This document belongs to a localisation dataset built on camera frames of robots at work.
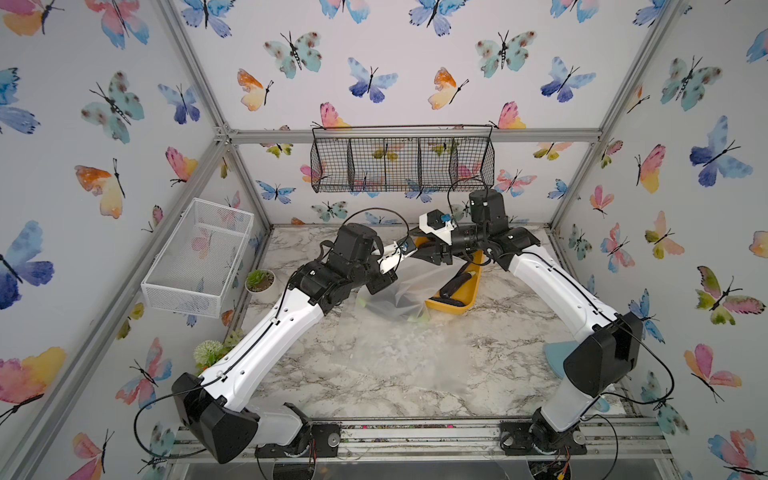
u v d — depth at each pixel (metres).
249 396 0.41
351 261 0.52
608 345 0.43
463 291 1.01
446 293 0.98
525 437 0.73
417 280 0.81
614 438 0.76
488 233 0.60
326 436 0.74
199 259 0.85
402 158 0.98
